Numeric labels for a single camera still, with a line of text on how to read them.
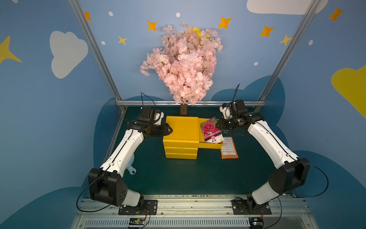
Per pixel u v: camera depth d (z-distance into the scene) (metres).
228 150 0.97
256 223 0.73
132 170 0.84
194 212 0.73
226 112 0.72
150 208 0.75
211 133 0.84
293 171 0.42
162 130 0.71
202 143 0.80
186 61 0.56
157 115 0.73
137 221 0.72
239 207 0.75
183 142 0.77
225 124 0.72
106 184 0.40
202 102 1.57
